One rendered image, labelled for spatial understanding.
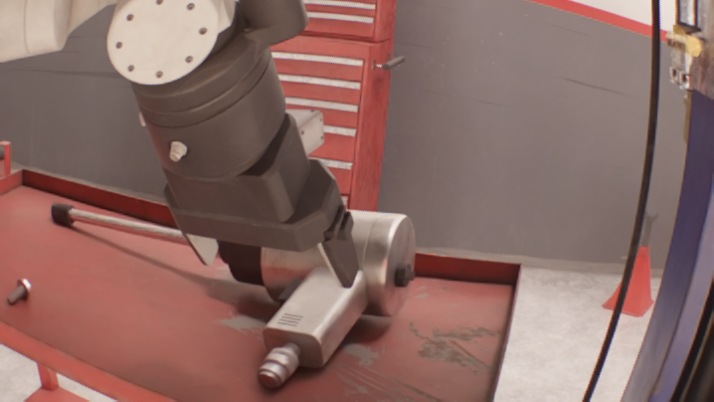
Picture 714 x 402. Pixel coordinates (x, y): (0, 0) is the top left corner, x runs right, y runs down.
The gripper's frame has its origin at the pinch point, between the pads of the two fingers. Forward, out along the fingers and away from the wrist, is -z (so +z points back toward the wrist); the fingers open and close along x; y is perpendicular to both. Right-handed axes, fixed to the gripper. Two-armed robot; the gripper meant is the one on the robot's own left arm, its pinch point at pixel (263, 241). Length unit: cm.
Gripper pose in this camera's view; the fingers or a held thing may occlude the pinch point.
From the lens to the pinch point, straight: 61.3
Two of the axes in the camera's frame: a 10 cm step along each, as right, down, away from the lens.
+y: 2.7, -7.3, 6.2
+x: 9.4, 0.7, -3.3
